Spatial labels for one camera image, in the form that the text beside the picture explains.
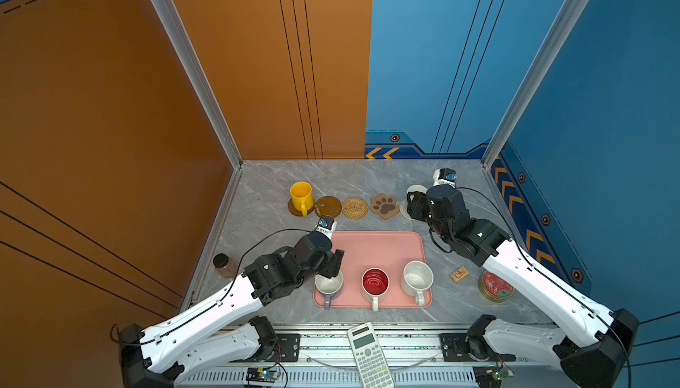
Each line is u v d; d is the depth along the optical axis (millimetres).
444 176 623
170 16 763
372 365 700
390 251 917
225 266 802
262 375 708
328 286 831
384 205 1052
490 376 705
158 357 394
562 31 793
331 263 635
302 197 970
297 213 1001
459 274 853
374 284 827
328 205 1060
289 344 739
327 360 729
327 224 630
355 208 1044
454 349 725
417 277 849
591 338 380
